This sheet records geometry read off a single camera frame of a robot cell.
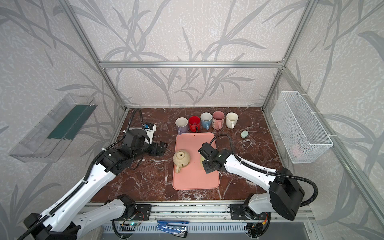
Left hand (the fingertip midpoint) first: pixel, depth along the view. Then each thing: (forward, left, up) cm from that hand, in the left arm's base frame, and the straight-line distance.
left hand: (162, 139), depth 74 cm
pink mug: (+24, -31, -14) cm, 41 cm away
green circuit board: (-34, +15, -23) cm, 43 cm away
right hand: (-4, -24, -16) cm, 29 cm away
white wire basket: (-5, -62, +11) cm, 63 cm away
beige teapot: (-3, -8, -16) cm, 18 cm away
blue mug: (+25, -23, -16) cm, 37 cm away
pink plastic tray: (-11, -15, -23) cm, 29 cm away
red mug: (+27, -14, -21) cm, 37 cm away
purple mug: (+25, -6, -20) cm, 33 cm away
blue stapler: (-35, -9, -21) cm, 42 cm away
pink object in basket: (-5, -67, -2) cm, 67 cm away
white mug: (+26, -40, -16) cm, 50 cm away
